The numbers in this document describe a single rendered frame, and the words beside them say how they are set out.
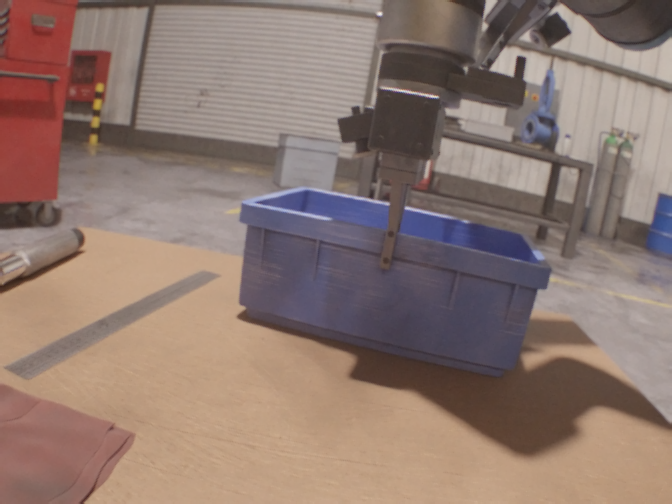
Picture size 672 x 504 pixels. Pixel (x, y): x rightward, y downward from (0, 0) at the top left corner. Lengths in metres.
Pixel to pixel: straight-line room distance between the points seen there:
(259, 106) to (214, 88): 0.87
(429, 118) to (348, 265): 0.17
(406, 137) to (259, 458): 0.25
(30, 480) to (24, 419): 0.06
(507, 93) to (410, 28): 0.09
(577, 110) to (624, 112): 0.80
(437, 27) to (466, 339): 0.28
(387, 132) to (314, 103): 7.37
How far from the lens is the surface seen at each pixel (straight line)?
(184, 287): 0.59
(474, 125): 4.25
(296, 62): 7.91
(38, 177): 2.74
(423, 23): 0.41
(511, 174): 7.62
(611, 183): 7.52
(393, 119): 0.38
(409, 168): 0.40
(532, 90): 7.52
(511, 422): 0.43
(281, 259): 0.48
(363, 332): 0.48
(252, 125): 8.02
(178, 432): 0.34
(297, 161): 5.26
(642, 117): 8.30
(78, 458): 0.30
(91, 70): 9.56
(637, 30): 0.49
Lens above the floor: 0.67
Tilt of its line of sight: 15 degrees down
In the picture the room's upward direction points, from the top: 10 degrees clockwise
